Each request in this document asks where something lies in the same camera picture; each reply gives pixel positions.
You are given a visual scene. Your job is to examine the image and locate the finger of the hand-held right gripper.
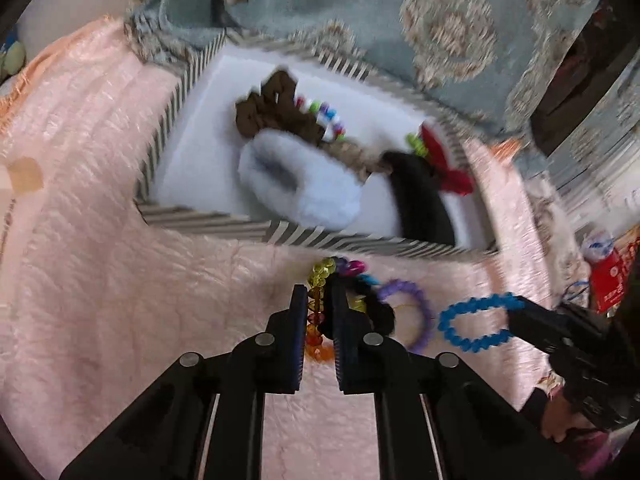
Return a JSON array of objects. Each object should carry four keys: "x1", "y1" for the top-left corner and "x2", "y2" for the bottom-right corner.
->
[{"x1": 507, "y1": 294, "x2": 568, "y2": 358}]

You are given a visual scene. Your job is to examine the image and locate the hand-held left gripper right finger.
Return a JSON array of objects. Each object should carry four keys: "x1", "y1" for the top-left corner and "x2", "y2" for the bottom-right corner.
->
[{"x1": 331, "y1": 279, "x2": 582, "y2": 480}]

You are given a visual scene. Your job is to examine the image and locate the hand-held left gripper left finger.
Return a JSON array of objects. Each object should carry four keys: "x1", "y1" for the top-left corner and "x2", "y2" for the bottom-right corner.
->
[{"x1": 59, "y1": 284, "x2": 309, "y2": 480}]

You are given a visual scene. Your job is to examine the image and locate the black scrunchie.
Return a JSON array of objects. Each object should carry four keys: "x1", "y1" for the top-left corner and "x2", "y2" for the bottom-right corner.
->
[{"x1": 345, "y1": 277, "x2": 397, "y2": 341}]

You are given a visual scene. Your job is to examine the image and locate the blue bead bracelet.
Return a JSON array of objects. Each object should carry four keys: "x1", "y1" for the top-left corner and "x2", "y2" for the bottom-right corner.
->
[{"x1": 437, "y1": 291, "x2": 526, "y2": 353}]

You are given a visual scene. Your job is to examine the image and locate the purple bead bracelet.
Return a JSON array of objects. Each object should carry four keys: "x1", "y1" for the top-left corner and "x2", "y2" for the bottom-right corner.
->
[{"x1": 376, "y1": 279, "x2": 436, "y2": 353}]

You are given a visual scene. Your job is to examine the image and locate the multicolour crystal bead bracelet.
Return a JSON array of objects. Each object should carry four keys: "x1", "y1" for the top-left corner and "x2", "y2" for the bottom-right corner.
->
[{"x1": 304, "y1": 256, "x2": 382, "y2": 363}]

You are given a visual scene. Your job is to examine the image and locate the light blue fluffy scrunchie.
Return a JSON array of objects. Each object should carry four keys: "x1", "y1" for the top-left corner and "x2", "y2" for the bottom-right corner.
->
[{"x1": 237, "y1": 129, "x2": 363, "y2": 228}]

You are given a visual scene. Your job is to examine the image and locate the black cushion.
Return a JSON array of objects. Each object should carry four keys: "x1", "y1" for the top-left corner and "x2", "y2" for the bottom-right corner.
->
[{"x1": 380, "y1": 151, "x2": 457, "y2": 247}]

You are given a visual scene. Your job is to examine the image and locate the leopard print ribbon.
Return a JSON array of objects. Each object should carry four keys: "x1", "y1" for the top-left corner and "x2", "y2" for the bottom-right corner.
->
[{"x1": 322, "y1": 137, "x2": 386, "y2": 176}]

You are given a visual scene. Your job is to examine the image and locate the red bow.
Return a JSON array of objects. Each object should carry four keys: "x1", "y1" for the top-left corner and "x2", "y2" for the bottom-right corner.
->
[{"x1": 419, "y1": 121, "x2": 475, "y2": 196}]

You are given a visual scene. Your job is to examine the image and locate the striped cardboard box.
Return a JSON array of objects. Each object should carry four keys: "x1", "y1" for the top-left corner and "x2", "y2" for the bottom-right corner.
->
[{"x1": 132, "y1": 30, "x2": 501, "y2": 261}]

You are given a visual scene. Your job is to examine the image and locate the pastel multicolour bead bracelet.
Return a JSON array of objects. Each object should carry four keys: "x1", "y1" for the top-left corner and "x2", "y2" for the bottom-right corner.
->
[{"x1": 295, "y1": 95, "x2": 347, "y2": 142}]

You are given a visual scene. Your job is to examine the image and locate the brown scrunchie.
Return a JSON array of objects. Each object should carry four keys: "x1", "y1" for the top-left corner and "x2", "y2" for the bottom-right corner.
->
[{"x1": 235, "y1": 67, "x2": 328, "y2": 148}]

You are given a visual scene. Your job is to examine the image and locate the person's right hand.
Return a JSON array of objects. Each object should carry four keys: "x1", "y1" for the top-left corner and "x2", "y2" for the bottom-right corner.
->
[{"x1": 540, "y1": 395, "x2": 598, "y2": 443}]

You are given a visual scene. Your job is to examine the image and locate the cream floral bedsheet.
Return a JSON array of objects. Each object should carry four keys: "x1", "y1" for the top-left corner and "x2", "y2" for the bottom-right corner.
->
[{"x1": 520, "y1": 160, "x2": 591, "y2": 281}]

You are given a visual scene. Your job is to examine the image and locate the red packet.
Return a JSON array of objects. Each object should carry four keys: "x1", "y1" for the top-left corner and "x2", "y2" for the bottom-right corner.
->
[{"x1": 589, "y1": 240, "x2": 640, "y2": 316}]

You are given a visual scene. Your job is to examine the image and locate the white and blue packet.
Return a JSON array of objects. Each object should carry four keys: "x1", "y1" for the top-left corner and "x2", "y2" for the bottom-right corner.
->
[{"x1": 581, "y1": 229, "x2": 617, "y2": 263}]

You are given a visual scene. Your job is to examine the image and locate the pink quilted bedspread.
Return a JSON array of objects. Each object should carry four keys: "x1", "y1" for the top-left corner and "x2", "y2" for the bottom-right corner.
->
[{"x1": 0, "y1": 15, "x2": 566, "y2": 480}]

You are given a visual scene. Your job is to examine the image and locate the blue patterned blanket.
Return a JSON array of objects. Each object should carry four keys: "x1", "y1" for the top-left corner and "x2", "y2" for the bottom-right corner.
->
[{"x1": 122, "y1": 0, "x2": 606, "y2": 136}]

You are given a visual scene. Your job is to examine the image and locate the beige headboard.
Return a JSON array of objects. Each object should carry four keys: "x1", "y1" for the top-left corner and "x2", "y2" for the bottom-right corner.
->
[{"x1": 15, "y1": 0, "x2": 141, "y2": 56}]

